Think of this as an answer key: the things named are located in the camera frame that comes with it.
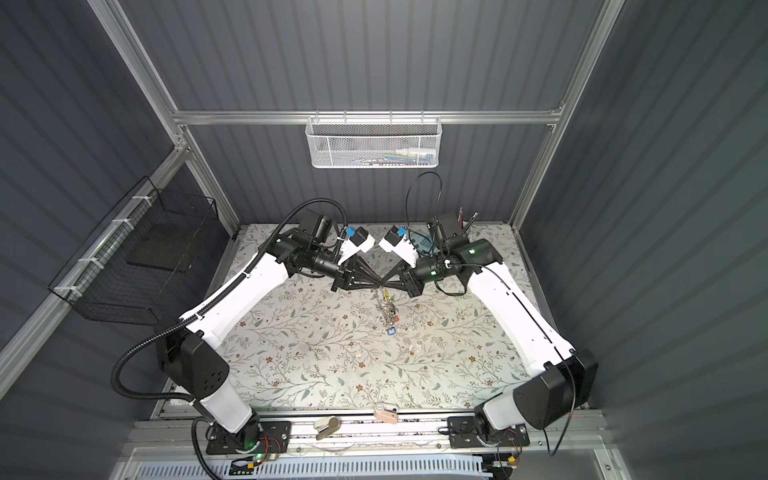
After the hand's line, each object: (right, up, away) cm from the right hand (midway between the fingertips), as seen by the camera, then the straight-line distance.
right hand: (387, 284), depth 69 cm
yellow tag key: (0, -7, +33) cm, 34 cm away
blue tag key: (+1, -13, +8) cm, 15 cm away
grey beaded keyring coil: (0, -7, +2) cm, 7 cm away
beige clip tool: (-15, -36, +5) cm, 39 cm away
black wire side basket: (-61, +6, +5) cm, 61 cm away
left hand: (-2, 0, +1) cm, 2 cm away
